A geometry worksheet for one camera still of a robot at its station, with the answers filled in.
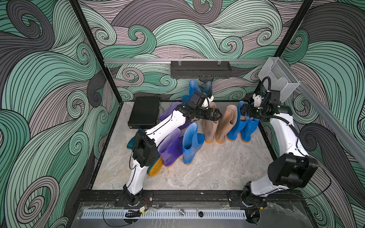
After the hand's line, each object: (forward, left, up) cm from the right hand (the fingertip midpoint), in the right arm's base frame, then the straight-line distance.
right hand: (246, 110), depth 82 cm
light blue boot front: (-18, +33, -3) cm, 38 cm away
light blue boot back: (+24, +30, -1) cm, 38 cm away
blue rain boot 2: (-9, -1, -5) cm, 10 cm away
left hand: (-3, +18, +2) cm, 19 cm away
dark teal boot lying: (-28, +55, -17) cm, 64 cm away
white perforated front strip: (-48, +69, -24) cm, 87 cm away
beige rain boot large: (-7, +22, -6) cm, 24 cm away
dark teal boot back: (+26, +18, -4) cm, 32 cm away
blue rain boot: (-9, +6, -2) cm, 11 cm away
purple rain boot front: (-23, +45, -3) cm, 50 cm away
